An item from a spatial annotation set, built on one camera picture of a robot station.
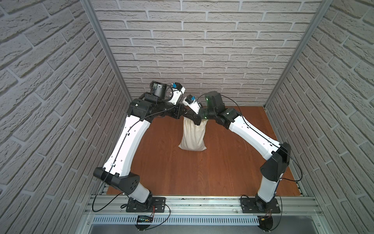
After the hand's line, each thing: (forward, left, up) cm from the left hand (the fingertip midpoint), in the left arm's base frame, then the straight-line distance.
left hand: (185, 105), depth 67 cm
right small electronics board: (-43, -40, -38) cm, 70 cm away
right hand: (0, +3, -7) cm, 8 cm away
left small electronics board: (-41, +21, -42) cm, 62 cm away
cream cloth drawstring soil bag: (-4, -4, -20) cm, 21 cm away
